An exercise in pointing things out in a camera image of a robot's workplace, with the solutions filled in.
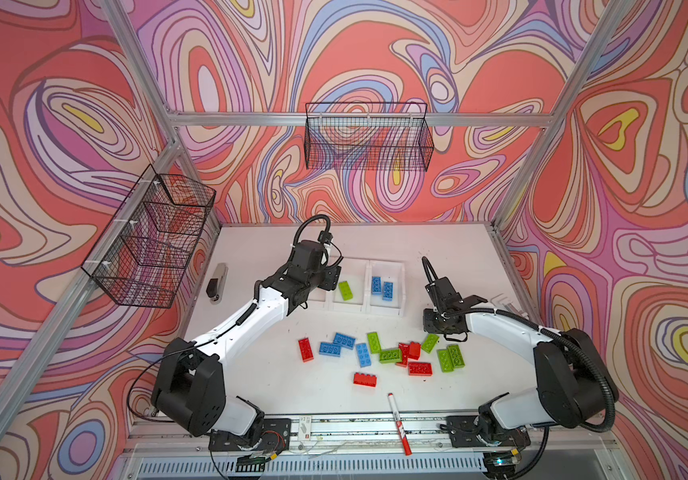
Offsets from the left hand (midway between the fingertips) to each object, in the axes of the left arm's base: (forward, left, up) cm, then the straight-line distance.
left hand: (332, 264), depth 85 cm
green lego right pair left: (-23, -33, -18) cm, 44 cm away
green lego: (+1, -4, -16) cm, 17 cm away
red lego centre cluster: (-20, -21, -16) cm, 33 cm away
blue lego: (-20, -9, -18) cm, 28 cm away
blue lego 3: (+3, -14, -16) cm, 22 cm away
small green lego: (-16, -29, -18) cm, 38 cm away
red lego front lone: (-27, -9, -17) cm, 33 cm away
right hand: (-12, -32, -17) cm, 38 cm away
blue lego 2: (0, -18, -17) cm, 24 cm away
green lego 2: (-21, -17, -16) cm, 31 cm away
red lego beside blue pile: (-19, +8, -17) cm, 27 cm away
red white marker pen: (-40, -18, -18) cm, 47 cm away
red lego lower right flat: (-24, -25, -18) cm, 39 cm away
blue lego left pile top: (-16, -3, -18) cm, 24 cm away
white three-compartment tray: (0, -10, -11) cm, 15 cm away
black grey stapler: (+3, +39, -15) cm, 42 cm away
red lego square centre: (-19, -24, -16) cm, 34 cm away
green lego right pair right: (-20, -36, -18) cm, 45 cm away
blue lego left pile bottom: (-18, +1, -17) cm, 25 cm away
